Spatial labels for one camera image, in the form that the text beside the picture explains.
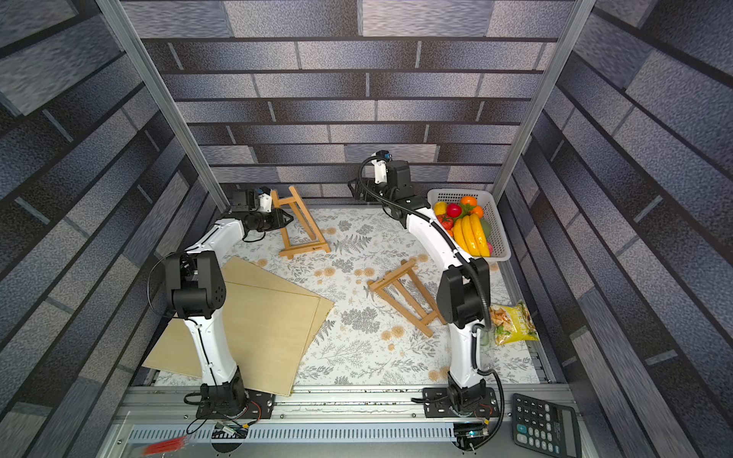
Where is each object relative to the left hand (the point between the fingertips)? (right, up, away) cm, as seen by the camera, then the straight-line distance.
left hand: (290, 214), depth 99 cm
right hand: (+24, +9, -12) cm, 28 cm away
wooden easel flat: (+40, -26, -4) cm, 48 cm away
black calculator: (+73, -55, -30) cm, 96 cm away
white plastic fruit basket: (+75, -11, -2) cm, 75 cm away
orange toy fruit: (+68, +7, +12) cm, 69 cm away
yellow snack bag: (+71, -34, -15) cm, 80 cm away
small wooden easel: (+3, -12, +1) cm, 13 cm away
